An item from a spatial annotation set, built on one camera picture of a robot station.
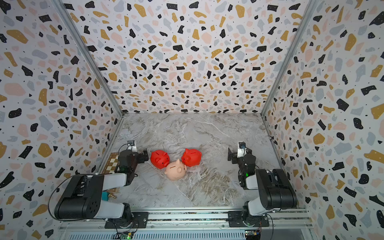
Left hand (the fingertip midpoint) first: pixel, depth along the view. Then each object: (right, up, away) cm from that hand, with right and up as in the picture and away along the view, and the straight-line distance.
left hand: (139, 149), depth 92 cm
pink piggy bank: (+24, -10, -10) cm, 28 cm away
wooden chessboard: (-16, -11, -3) cm, 20 cm away
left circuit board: (+3, -37, -22) cm, 43 cm away
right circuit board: (+63, -38, -21) cm, 76 cm away
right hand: (+61, +1, -1) cm, 61 cm away
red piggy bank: (+14, -5, -6) cm, 16 cm away
